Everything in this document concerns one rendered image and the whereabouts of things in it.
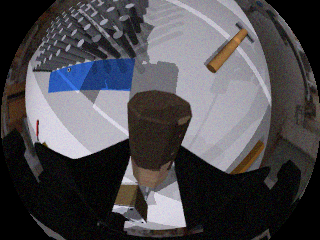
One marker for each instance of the brown wooden hammer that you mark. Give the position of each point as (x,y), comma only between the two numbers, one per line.
(228,49)

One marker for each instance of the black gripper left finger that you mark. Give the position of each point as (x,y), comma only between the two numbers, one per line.
(95,178)

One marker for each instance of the blue tape strip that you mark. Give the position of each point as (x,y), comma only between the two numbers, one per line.
(114,74)

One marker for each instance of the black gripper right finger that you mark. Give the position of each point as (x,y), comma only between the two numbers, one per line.
(205,189)

